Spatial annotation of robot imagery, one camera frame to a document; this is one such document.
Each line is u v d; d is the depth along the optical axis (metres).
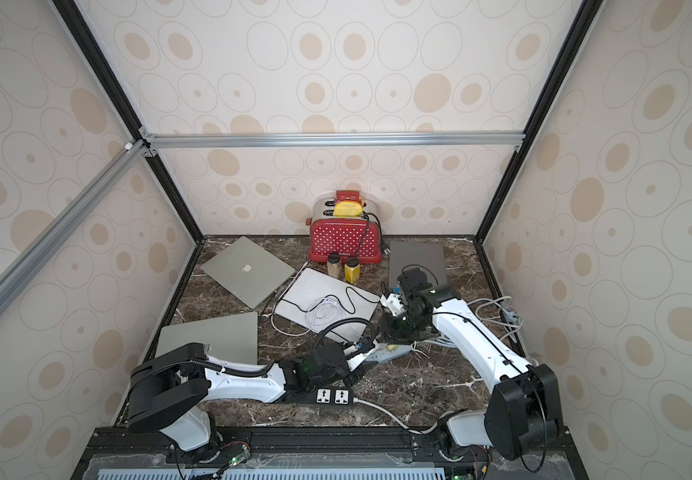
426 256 1.14
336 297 1.00
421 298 0.59
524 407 0.40
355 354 0.67
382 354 0.81
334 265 1.01
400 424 0.77
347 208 1.02
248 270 1.09
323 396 0.79
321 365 0.60
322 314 0.96
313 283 1.06
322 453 0.73
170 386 0.47
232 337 0.92
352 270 1.00
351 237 1.03
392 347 0.82
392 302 0.76
